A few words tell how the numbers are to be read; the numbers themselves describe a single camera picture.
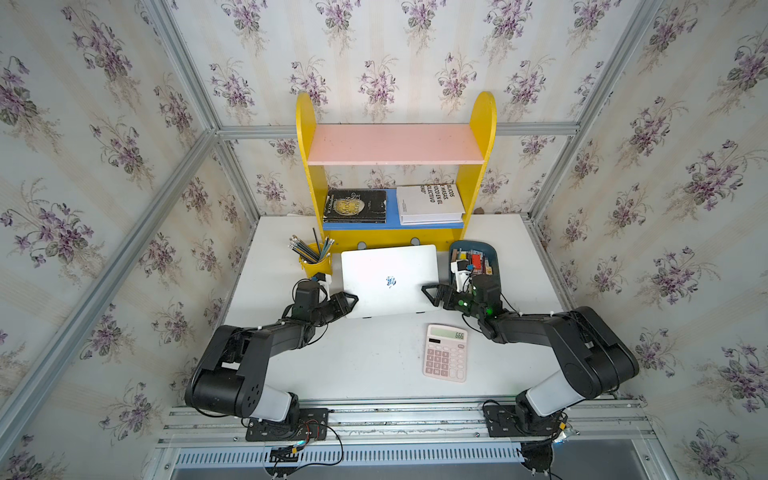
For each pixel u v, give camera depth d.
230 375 0.44
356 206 1.02
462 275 0.83
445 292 0.80
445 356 0.82
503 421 0.73
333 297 0.82
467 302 0.78
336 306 0.81
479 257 1.04
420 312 0.93
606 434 0.75
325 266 0.95
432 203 0.99
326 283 0.86
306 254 0.95
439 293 0.80
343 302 0.82
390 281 0.91
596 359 0.45
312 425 0.72
